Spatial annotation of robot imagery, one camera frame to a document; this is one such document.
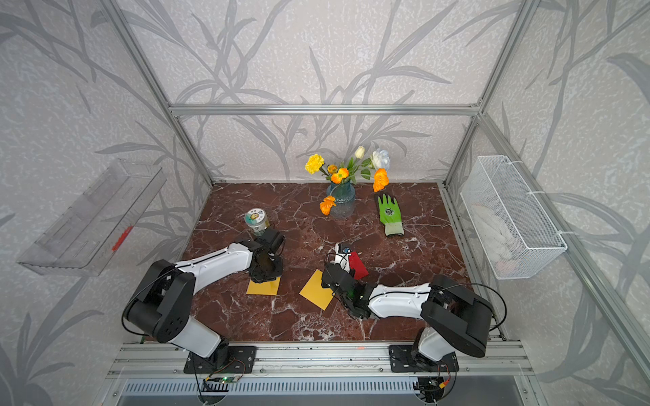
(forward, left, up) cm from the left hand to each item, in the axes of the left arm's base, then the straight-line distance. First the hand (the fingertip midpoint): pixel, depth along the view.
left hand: (279, 275), depth 90 cm
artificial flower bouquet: (+25, -35, +33) cm, 54 cm away
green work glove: (+27, -44, 0) cm, 52 cm away
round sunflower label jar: (+20, +11, +7) cm, 24 cm away
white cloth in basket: (+2, -70, +22) cm, 73 cm away
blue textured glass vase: (+28, -24, +10) cm, 38 cm away
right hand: (+1, -17, +7) cm, 18 cm away
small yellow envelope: (-4, +3, -2) cm, 5 cm away
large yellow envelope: (-4, -13, -4) cm, 14 cm away
